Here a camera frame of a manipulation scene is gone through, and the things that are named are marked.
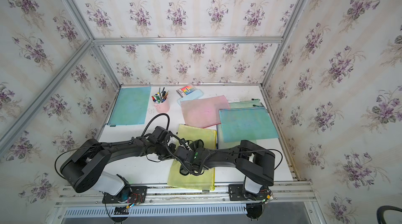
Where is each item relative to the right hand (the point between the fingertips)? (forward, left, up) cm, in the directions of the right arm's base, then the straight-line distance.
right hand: (189, 161), depth 84 cm
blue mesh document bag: (+36, +44, +1) cm, 57 cm away
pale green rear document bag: (+42, -43, 0) cm, 60 cm away
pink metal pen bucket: (+32, +19, +12) cm, 39 cm away
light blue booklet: (+48, -1, +1) cm, 48 cm away
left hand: (+1, +5, +2) cm, 5 cm away
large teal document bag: (+24, -34, 0) cm, 42 cm away
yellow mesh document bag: (-10, -9, +1) cm, 14 cm away
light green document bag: (+9, -18, +1) cm, 21 cm away
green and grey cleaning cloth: (+10, -4, +1) cm, 10 cm away
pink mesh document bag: (+33, -7, -1) cm, 34 cm away
